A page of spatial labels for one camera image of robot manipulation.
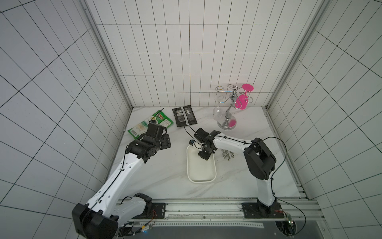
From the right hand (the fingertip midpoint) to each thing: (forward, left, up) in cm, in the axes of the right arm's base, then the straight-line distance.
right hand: (199, 155), depth 93 cm
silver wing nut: (+1, -16, 0) cm, 16 cm away
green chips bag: (+30, +33, 0) cm, 45 cm away
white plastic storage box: (-10, 0, +1) cm, 10 cm away
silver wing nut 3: (-2, -19, +1) cm, 19 cm away
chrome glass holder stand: (+29, -21, -1) cm, 36 cm away
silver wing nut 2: (-1, -18, +1) cm, 18 cm away
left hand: (-4, +21, +18) cm, 29 cm away
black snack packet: (+31, +13, +2) cm, 33 cm away
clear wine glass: (+24, -11, +13) cm, 30 cm away
